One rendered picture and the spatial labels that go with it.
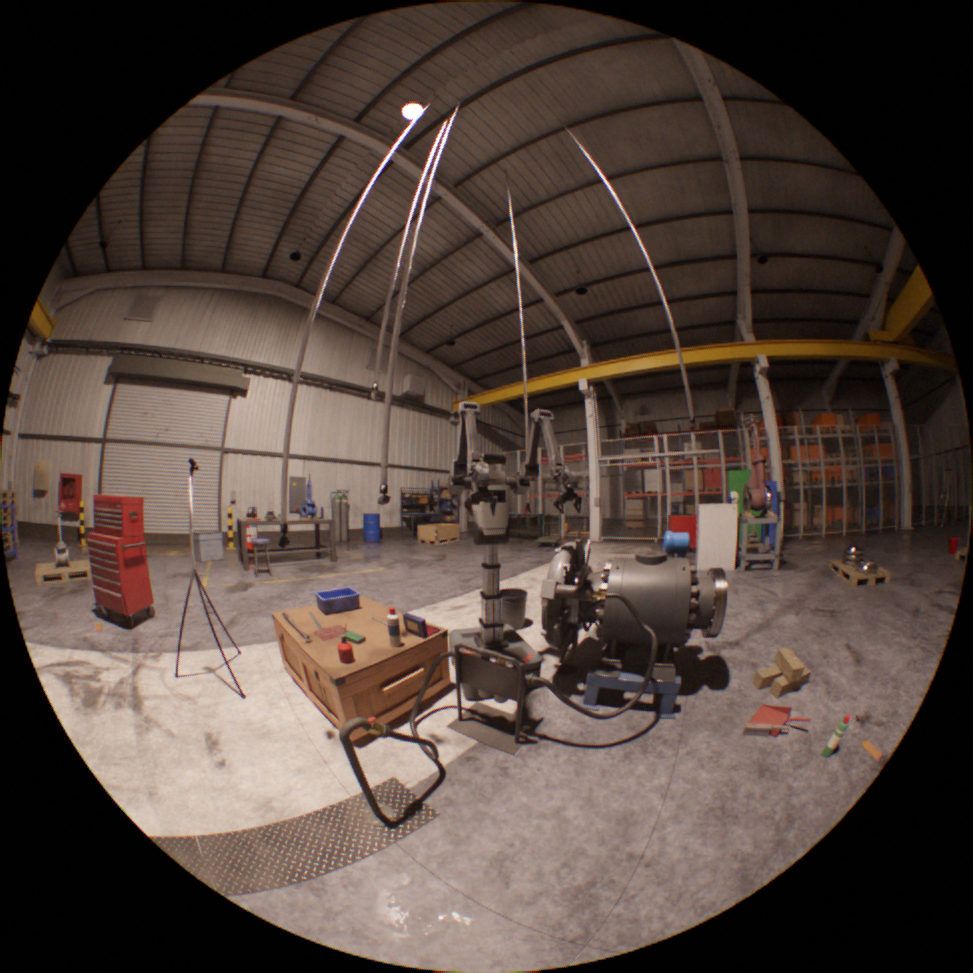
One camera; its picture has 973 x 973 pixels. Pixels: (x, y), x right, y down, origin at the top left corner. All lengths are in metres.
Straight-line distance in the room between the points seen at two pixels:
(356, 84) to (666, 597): 8.48
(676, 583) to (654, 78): 8.04
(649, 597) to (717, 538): 3.91
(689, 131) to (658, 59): 1.82
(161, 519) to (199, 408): 3.16
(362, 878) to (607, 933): 0.78
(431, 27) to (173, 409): 10.11
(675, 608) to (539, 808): 1.20
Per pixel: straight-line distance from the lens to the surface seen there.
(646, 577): 1.75
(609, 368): 9.89
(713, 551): 5.54
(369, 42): 7.43
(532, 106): 7.37
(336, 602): 2.14
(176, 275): 11.50
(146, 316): 11.07
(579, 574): 1.88
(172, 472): 9.18
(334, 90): 7.69
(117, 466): 9.77
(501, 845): 1.35
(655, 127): 7.86
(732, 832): 1.56
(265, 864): 1.47
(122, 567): 3.45
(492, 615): 1.96
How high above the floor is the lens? 1.26
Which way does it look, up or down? 3 degrees up
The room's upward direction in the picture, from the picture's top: straight up
